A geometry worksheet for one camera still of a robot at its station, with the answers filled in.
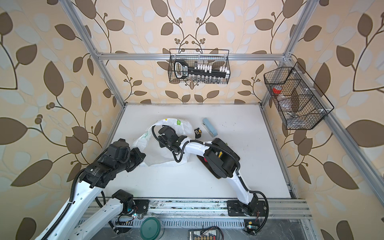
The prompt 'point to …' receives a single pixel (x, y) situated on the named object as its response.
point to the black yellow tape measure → (198, 133)
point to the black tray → (204, 161)
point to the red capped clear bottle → (286, 105)
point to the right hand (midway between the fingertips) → (162, 138)
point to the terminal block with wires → (211, 233)
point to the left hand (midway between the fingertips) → (148, 153)
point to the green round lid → (150, 228)
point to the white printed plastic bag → (156, 155)
